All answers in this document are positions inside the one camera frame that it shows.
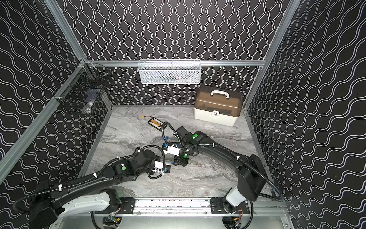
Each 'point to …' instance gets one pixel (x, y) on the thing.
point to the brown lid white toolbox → (217, 105)
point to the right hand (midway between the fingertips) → (176, 159)
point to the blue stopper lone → (172, 162)
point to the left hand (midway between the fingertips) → (158, 154)
